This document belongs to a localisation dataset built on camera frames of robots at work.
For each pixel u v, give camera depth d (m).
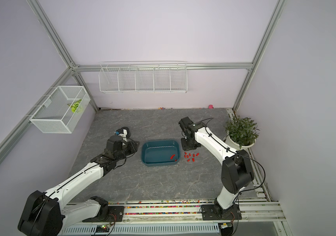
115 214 0.72
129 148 0.74
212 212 0.74
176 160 0.91
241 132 0.82
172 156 0.94
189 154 0.95
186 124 0.69
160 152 0.97
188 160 0.92
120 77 0.99
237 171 0.45
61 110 0.83
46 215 0.39
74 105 0.81
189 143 0.75
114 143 0.62
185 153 0.96
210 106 1.24
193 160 0.93
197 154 0.94
